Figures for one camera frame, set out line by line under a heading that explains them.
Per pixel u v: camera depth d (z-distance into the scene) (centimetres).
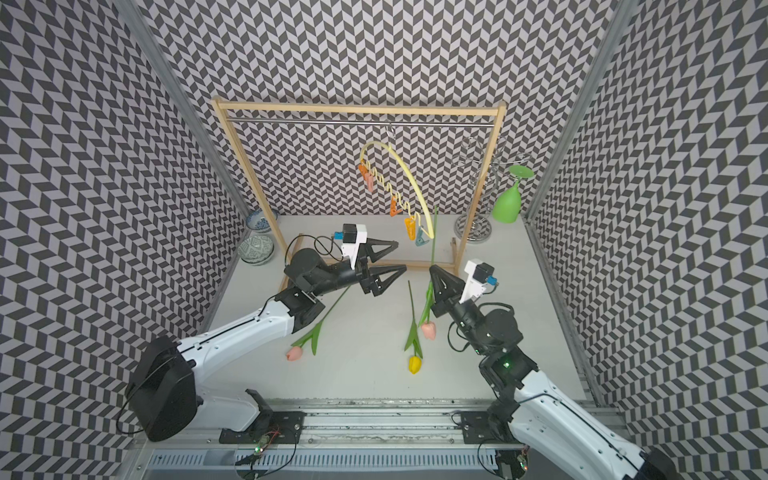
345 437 72
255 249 106
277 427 72
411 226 70
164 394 40
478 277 57
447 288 61
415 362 82
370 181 86
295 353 83
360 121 65
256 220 116
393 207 65
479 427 76
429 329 69
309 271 53
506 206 88
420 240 70
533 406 49
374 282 58
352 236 57
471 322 59
